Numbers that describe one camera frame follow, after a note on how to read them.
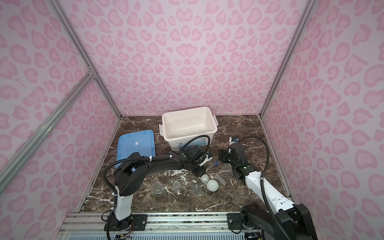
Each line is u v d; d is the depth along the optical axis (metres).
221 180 0.84
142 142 1.05
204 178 0.86
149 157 0.54
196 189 0.83
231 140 0.76
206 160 0.82
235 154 0.63
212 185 0.84
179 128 1.09
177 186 0.84
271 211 0.41
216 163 0.93
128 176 0.50
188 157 0.70
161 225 0.73
